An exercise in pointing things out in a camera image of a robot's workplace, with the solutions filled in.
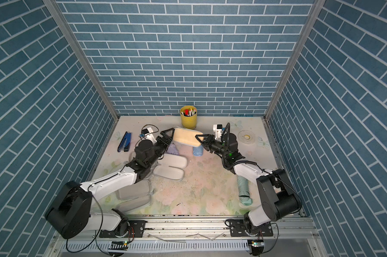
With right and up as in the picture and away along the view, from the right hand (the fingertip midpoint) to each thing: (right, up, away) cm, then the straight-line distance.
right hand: (197, 138), depth 80 cm
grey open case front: (-33, -31, +3) cm, 45 cm away
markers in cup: (-7, +16, +26) cm, 32 cm away
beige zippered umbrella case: (-6, +1, +1) cm, 6 cm away
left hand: (-9, +2, -1) cm, 10 cm away
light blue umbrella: (0, -9, +18) cm, 20 cm away
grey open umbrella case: (-40, -11, +16) cm, 45 cm away
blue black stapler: (-48, -3, +25) cm, 55 cm away
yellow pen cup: (-6, +13, +26) cm, 30 cm away
